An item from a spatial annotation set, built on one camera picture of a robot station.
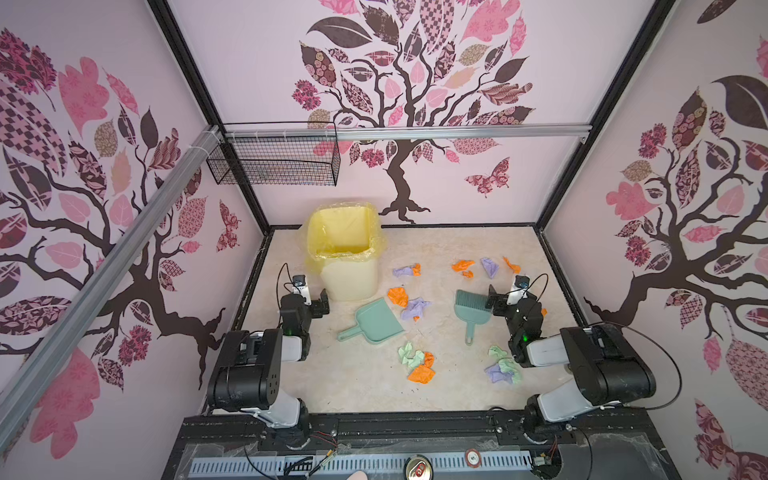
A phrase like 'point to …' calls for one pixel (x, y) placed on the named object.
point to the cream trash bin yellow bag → (345, 243)
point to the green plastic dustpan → (375, 322)
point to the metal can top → (418, 467)
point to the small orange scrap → (516, 269)
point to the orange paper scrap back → (463, 266)
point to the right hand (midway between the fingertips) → (508, 284)
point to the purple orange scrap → (414, 270)
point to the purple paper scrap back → (490, 267)
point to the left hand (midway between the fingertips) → (312, 293)
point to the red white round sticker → (473, 458)
